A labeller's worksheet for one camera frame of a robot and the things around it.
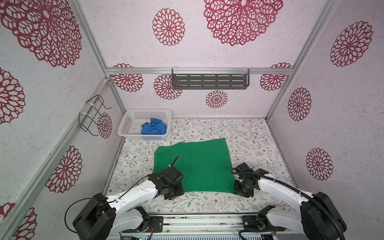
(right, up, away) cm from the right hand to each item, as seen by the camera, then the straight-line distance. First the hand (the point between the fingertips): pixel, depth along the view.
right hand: (234, 191), depth 84 cm
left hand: (-29, -1, -2) cm, 29 cm away
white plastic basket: (-71, +38, +30) cm, 86 cm away
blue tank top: (-50, +37, +21) cm, 66 cm away
